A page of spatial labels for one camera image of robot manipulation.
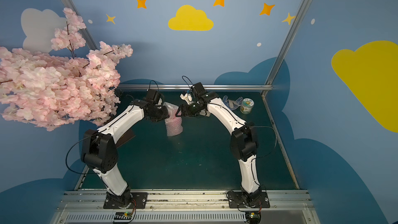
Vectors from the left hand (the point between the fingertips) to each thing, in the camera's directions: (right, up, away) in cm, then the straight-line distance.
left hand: (168, 114), depth 91 cm
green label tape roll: (+51, +7, +13) cm, 54 cm away
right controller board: (+45, -49, -18) cm, 69 cm away
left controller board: (-18, -48, -18) cm, 54 cm away
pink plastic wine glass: (+4, -6, -4) cm, 8 cm away
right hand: (+9, +1, -5) cm, 11 cm away
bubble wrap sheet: (+3, +4, -5) cm, 7 cm away
